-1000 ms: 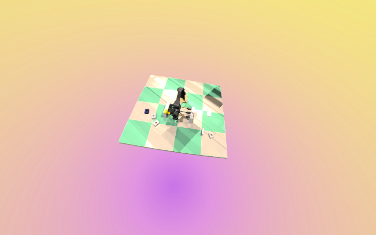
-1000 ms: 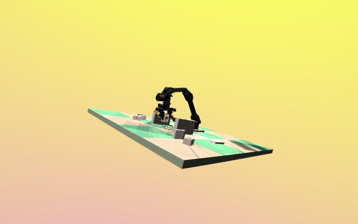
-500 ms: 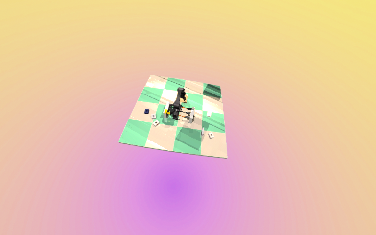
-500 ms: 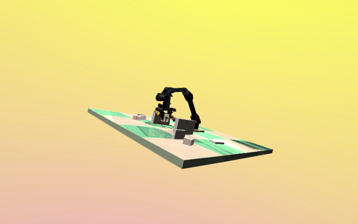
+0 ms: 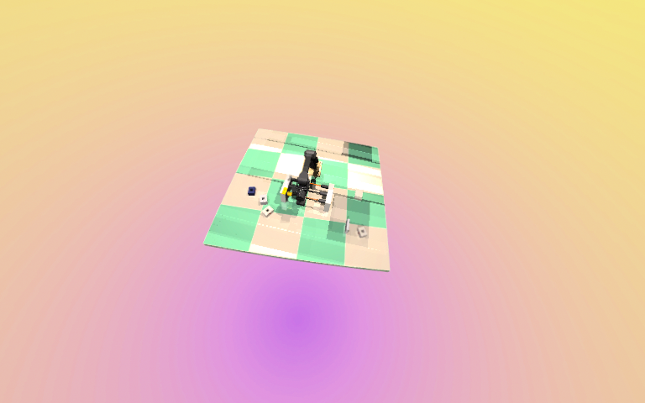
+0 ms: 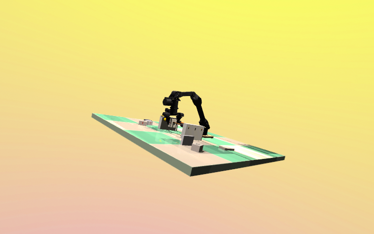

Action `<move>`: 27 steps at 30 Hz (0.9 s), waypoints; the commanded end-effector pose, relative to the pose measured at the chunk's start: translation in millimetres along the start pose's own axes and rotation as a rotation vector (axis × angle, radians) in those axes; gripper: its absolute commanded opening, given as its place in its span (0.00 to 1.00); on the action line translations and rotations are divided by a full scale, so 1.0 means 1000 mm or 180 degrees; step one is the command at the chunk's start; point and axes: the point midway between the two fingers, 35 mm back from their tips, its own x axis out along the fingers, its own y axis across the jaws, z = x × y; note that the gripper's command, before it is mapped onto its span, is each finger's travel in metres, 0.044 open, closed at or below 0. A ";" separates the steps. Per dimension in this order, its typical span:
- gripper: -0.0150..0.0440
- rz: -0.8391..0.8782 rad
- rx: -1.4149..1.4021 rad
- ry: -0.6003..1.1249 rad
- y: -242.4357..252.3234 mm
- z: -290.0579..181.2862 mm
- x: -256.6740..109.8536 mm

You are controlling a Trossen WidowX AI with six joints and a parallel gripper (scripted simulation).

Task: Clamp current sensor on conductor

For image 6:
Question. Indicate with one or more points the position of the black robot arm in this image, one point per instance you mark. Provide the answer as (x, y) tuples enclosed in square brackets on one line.
[(173, 99)]

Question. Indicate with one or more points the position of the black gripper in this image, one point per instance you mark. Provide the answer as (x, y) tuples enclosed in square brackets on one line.
[(173, 112)]

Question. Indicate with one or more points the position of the small white block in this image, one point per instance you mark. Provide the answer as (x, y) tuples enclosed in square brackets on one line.
[(149, 122)]

